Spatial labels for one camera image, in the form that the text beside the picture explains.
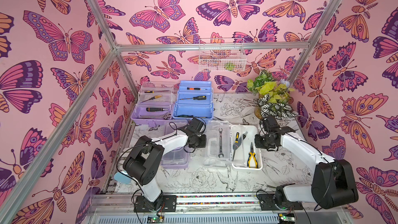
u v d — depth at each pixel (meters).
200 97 1.06
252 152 0.88
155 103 1.09
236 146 0.88
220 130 0.88
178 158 0.78
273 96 0.85
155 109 1.09
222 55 0.95
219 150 0.80
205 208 0.73
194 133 0.71
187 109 1.09
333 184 0.42
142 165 0.46
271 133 0.64
